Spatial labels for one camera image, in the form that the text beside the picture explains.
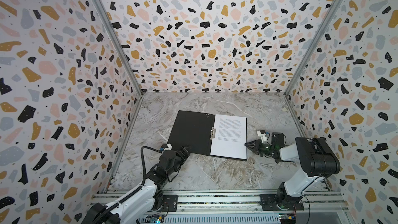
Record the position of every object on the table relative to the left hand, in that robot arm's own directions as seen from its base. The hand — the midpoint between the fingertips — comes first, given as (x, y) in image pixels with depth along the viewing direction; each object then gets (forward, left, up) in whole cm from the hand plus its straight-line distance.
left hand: (189, 150), depth 84 cm
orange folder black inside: (+17, -1, -7) cm, 19 cm away
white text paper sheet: (+12, -25, -7) cm, 28 cm away
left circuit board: (-30, +15, -7) cm, 34 cm away
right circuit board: (-31, -45, -7) cm, 55 cm away
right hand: (+6, -32, -5) cm, 33 cm away
